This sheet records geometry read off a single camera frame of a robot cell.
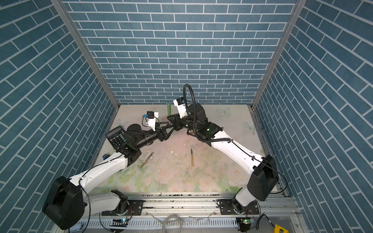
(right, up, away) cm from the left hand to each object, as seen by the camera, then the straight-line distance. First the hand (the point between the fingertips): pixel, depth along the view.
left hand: (173, 126), depth 73 cm
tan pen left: (-19, -23, +17) cm, 34 cm away
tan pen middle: (+10, -22, +18) cm, 30 cm away
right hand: (-3, +5, -1) cm, 6 cm away
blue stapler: (-44, -20, +16) cm, 51 cm away
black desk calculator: (-43, -9, +26) cm, 51 cm away
